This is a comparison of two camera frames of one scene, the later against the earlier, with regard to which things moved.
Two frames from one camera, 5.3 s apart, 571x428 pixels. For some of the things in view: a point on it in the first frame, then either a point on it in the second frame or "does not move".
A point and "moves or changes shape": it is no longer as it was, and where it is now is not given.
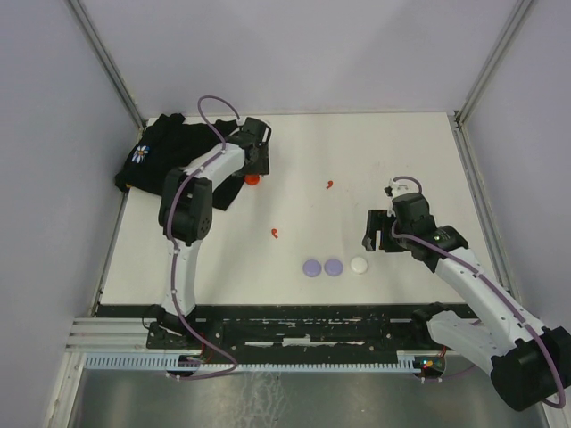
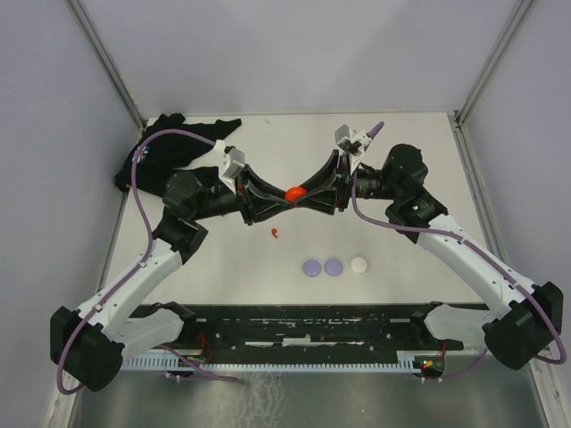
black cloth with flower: [169, 143] does not move
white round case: [359, 265] does not move
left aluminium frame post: [105, 60] does not move
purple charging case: [311, 267] does not move
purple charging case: [333, 267] does not move
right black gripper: [379, 219] → [326, 201]
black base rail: [291, 330] does not move
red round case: [252, 179] moves or changes shape
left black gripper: [262, 168] → [245, 201]
